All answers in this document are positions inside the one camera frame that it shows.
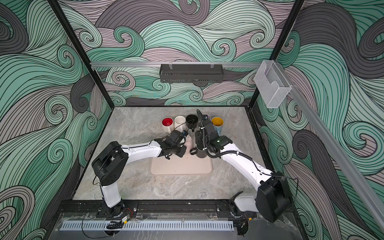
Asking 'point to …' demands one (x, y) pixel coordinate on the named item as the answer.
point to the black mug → (193, 151)
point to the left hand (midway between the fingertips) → (185, 148)
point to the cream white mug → (167, 124)
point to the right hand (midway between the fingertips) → (199, 133)
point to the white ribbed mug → (180, 123)
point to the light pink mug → (188, 143)
